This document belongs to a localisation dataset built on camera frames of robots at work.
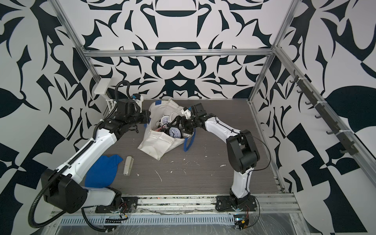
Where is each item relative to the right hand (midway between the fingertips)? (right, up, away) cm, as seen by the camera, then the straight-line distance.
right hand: (174, 126), depth 86 cm
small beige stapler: (-26, -22, -2) cm, 34 cm away
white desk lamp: (-46, +23, +7) cm, 52 cm away
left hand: (-13, +9, -6) cm, 17 cm away
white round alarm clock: (-7, +3, +13) cm, 15 cm away
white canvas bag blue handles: (-9, -8, -5) cm, 13 cm away
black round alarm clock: (+1, -4, 0) cm, 4 cm away
